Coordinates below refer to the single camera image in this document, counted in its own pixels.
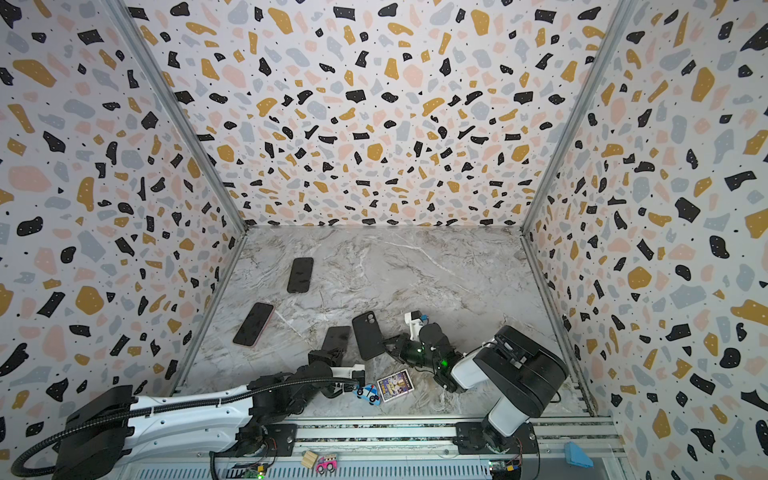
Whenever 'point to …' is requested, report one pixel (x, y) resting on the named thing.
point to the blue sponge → (575, 455)
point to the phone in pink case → (254, 325)
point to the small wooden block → (309, 459)
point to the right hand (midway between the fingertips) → (374, 342)
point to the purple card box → (395, 385)
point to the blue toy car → (369, 393)
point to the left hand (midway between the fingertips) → (338, 343)
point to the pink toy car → (327, 463)
